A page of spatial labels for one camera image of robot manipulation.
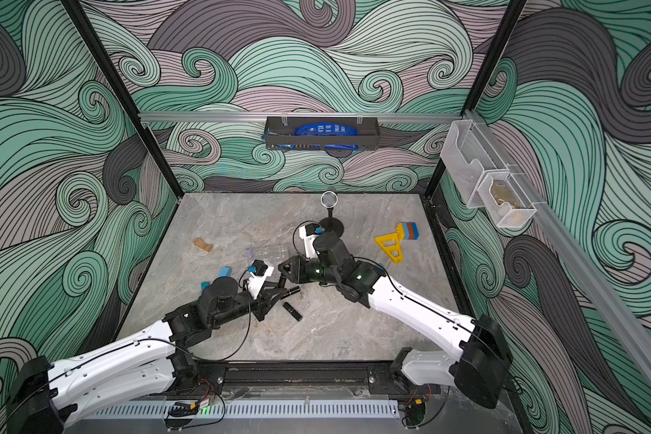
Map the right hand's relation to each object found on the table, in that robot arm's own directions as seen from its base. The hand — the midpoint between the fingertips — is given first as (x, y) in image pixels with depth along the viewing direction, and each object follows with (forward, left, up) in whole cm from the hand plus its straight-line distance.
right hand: (285, 266), depth 71 cm
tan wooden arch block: (+23, +37, -22) cm, 49 cm away
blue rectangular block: (+10, +26, -22) cm, 35 cm away
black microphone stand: (+20, -12, +5) cm, 24 cm away
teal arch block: (+5, +31, -21) cm, 38 cm away
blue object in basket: (+47, -12, +12) cm, 50 cm away
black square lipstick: (-4, 0, -22) cm, 22 cm away
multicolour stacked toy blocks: (+27, -44, -21) cm, 55 cm away
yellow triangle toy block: (+22, -38, -24) cm, 50 cm away
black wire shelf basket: (+47, +4, +12) cm, 49 cm away
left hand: (-4, 0, -4) cm, 6 cm away
